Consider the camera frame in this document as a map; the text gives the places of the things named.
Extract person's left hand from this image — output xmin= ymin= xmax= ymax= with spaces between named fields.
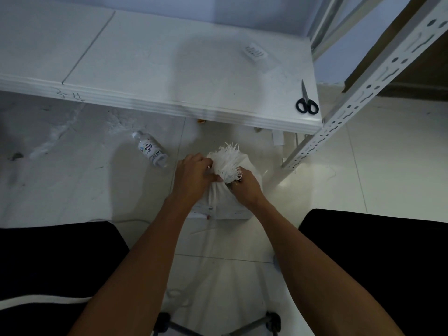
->
xmin=173 ymin=153 xmax=224 ymax=210

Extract person's right hand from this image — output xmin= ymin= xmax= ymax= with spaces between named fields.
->
xmin=225 ymin=166 xmax=266 ymax=210

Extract white woven sack parcel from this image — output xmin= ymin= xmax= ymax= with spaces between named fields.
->
xmin=189 ymin=152 xmax=263 ymax=221

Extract black-handled scissors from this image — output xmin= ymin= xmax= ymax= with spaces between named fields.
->
xmin=295 ymin=79 xmax=320 ymax=115

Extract white shelf board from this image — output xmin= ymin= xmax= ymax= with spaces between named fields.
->
xmin=0 ymin=0 xmax=323 ymax=135

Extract person's left forearm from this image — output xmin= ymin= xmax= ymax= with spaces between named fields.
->
xmin=68 ymin=197 xmax=203 ymax=336

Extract person's right forearm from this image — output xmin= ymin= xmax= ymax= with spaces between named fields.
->
xmin=248 ymin=199 xmax=406 ymax=336

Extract person's right leg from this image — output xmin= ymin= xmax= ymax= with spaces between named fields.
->
xmin=298 ymin=208 xmax=448 ymax=336

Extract person's leg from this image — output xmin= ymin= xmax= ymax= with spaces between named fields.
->
xmin=298 ymin=208 xmax=448 ymax=336
xmin=0 ymin=221 xmax=130 ymax=336

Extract person's left leg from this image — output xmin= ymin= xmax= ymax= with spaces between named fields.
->
xmin=0 ymin=221 xmax=130 ymax=336

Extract white perforated shelf upright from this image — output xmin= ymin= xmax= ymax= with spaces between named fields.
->
xmin=281 ymin=0 xmax=448 ymax=171

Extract clear plastic bottle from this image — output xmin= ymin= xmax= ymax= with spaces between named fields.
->
xmin=132 ymin=130 xmax=169 ymax=169

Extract clear bag with white label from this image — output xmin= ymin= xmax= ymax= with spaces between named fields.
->
xmin=243 ymin=42 xmax=277 ymax=72

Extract black metal stool base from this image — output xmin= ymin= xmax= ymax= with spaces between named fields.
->
xmin=152 ymin=311 xmax=282 ymax=336

